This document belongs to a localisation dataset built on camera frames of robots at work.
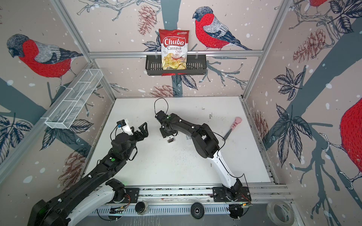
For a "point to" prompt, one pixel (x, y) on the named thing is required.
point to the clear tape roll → (281, 212)
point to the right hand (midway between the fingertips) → (165, 136)
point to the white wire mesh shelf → (62, 112)
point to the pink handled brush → (237, 120)
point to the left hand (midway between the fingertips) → (140, 125)
